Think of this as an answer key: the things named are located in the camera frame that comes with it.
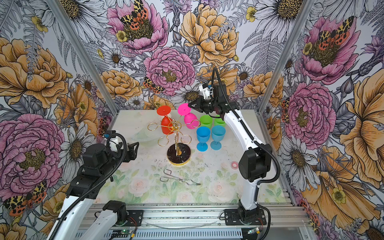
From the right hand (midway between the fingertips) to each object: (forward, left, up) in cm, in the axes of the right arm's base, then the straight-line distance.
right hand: (188, 108), depth 78 cm
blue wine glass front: (-1, -8, -21) cm, 22 cm away
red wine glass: (-1, +13, -10) cm, 16 cm away
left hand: (-18, +28, -8) cm, 34 cm away
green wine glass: (+6, -19, -17) cm, 26 cm away
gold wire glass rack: (-9, +11, -32) cm, 35 cm away
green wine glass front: (+9, -10, -18) cm, 23 cm away
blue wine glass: (-4, -16, -18) cm, 25 cm away
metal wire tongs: (-24, +16, -32) cm, 43 cm away
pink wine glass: (0, -1, -9) cm, 9 cm away
